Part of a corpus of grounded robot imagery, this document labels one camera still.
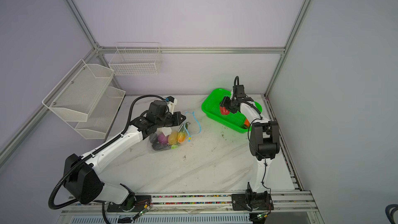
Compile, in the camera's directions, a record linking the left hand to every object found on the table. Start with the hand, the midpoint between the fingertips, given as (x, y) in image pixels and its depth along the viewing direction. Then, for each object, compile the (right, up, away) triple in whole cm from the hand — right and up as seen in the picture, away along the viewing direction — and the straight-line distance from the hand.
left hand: (185, 118), depth 79 cm
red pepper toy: (+22, +4, +14) cm, 26 cm away
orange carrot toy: (+39, -4, +23) cm, 45 cm away
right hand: (+22, +9, +18) cm, 29 cm away
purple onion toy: (-15, -13, +11) cm, 22 cm away
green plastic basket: (+15, +6, +32) cm, 36 cm away
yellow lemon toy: (-9, -12, +11) cm, 19 cm away
